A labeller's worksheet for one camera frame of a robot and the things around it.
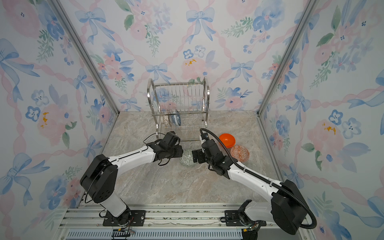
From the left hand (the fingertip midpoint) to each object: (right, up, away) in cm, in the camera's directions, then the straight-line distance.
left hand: (181, 150), depth 90 cm
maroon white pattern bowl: (-12, +19, +10) cm, 24 cm away
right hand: (+11, +1, -6) cm, 13 cm away
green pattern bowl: (+3, -6, +4) cm, 8 cm away
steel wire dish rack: (-3, +30, +31) cm, 43 cm away
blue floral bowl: (-4, +19, +10) cm, 22 cm away
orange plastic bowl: (+30, +6, +11) cm, 33 cm away
